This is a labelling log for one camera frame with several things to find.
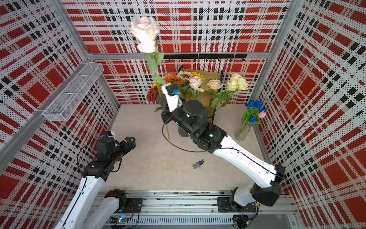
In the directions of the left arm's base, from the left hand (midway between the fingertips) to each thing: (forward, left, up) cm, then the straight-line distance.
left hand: (132, 142), depth 79 cm
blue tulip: (+16, -71, +13) cm, 74 cm away
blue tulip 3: (+13, -73, +13) cm, 75 cm away
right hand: (+1, -23, +33) cm, 40 cm away
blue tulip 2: (+17, -68, +11) cm, 71 cm away
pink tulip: (+9, -71, +13) cm, 73 cm away
